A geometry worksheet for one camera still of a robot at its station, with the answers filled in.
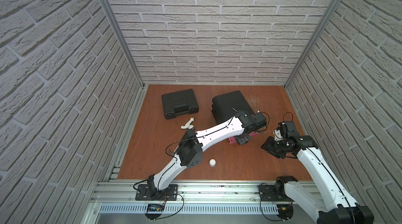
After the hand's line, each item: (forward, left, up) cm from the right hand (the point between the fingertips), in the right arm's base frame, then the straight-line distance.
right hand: (265, 148), depth 79 cm
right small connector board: (-26, -4, -10) cm, 28 cm away
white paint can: (-4, +28, -7) cm, 29 cm away
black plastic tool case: (+36, +47, -4) cm, 59 cm away
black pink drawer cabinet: (+23, +19, +7) cm, 31 cm away
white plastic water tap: (+20, +41, -6) cm, 46 cm away
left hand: (+11, +15, +2) cm, 19 cm away
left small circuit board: (-22, +57, -11) cm, 62 cm away
